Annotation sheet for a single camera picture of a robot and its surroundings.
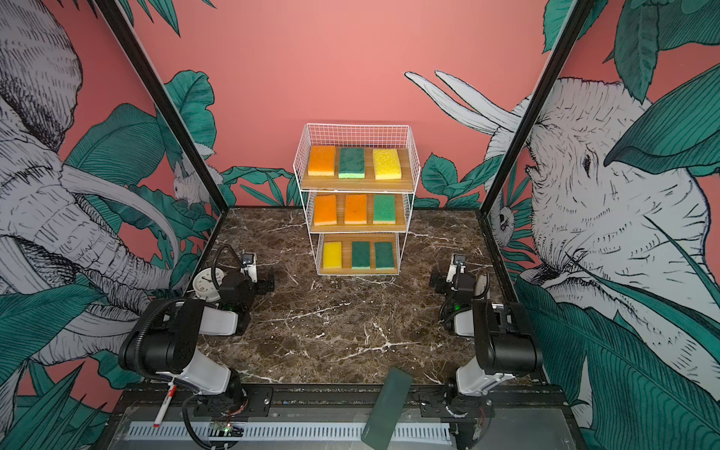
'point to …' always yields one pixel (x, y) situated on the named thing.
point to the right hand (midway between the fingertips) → (447, 262)
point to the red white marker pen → (172, 389)
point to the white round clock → (203, 285)
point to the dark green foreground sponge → (386, 409)
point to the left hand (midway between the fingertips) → (257, 263)
